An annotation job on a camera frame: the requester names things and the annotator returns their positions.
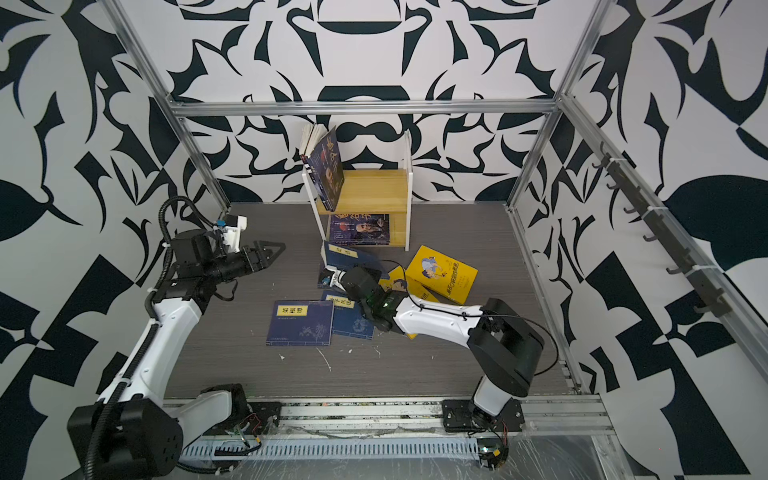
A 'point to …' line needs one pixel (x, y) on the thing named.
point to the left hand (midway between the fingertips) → (278, 244)
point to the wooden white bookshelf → (378, 192)
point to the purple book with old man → (325, 165)
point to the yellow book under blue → (412, 288)
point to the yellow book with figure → (441, 274)
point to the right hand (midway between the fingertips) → (364, 261)
